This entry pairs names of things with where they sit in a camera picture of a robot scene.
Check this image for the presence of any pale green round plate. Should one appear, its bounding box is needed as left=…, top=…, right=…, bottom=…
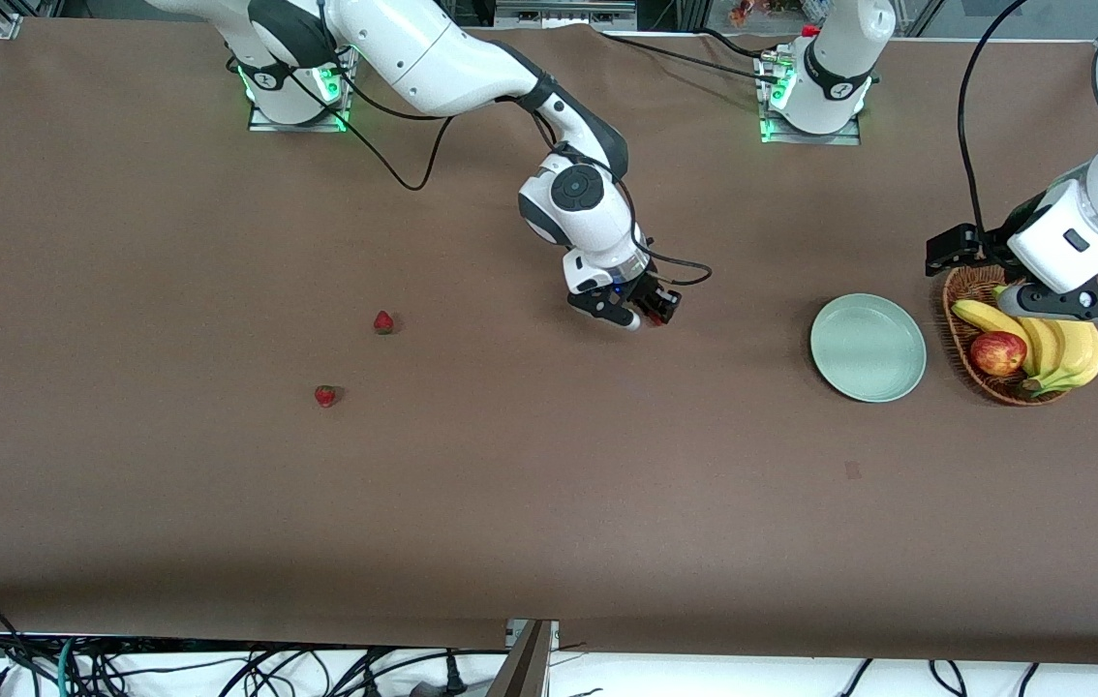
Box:
left=809, top=293, right=928, bottom=404

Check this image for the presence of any brown wicker basket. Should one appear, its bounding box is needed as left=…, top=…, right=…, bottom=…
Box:
left=942, top=263, right=1083, bottom=407

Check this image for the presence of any red apple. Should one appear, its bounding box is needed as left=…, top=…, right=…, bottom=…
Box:
left=970, top=331, right=1028, bottom=378

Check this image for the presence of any yellow banana bunch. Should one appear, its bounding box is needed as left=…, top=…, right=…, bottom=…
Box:
left=953, top=298, right=1098, bottom=398

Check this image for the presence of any grey metal rack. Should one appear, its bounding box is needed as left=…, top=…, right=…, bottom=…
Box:
left=494, top=0, right=639, bottom=28

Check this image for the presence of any colourful toy pile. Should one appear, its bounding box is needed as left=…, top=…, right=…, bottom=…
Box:
left=728, top=0, right=836, bottom=27

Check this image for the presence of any brown table cover sheet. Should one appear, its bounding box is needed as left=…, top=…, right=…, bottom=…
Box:
left=0, top=17, right=1098, bottom=667

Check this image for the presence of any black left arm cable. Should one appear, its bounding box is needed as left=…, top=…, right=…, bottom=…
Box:
left=957, top=0, right=1030, bottom=255

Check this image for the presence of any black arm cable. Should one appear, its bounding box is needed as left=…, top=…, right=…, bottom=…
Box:
left=957, top=0, right=1030, bottom=255
left=225, top=48, right=713, bottom=288

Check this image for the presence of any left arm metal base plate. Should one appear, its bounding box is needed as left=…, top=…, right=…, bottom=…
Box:
left=758, top=53, right=862, bottom=146

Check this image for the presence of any thin black cable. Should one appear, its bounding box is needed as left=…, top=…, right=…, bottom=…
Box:
left=696, top=27, right=775, bottom=57
left=597, top=33, right=778, bottom=80

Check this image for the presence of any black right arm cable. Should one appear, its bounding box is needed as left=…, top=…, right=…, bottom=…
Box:
left=225, top=48, right=713, bottom=288

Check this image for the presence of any aluminium profile post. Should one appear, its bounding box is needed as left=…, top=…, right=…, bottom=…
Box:
left=486, top=620, right=560, bottom=697

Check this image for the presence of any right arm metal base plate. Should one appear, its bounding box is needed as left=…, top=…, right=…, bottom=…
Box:
left=247, top=53, right=354, bottom=133

